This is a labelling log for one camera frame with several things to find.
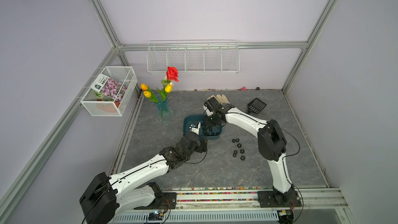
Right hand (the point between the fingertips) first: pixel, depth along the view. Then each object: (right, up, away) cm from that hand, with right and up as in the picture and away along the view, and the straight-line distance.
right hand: (205, 121), depth 94 cm
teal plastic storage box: (+1, -7, +3) cm, 8 cm away
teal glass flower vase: (-28, +6, +11) cm, 31 cm away
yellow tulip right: (-20, +19, -12) cm, 30 cm away
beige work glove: (+12, +15, +22) cm, 29 cm away
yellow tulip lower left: (-30, +16, -16) cm, 37 cm away
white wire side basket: (-54, +10, -22) cm, 59 cm away
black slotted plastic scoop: (+37, +10, +18) cm, 42 cm away
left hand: (-2, -7, -14) cm, 16 cm away
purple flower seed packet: (-47, +18, -21) cm, 55 cm away
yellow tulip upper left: (-33, +20, -13) cm, 40 cm away
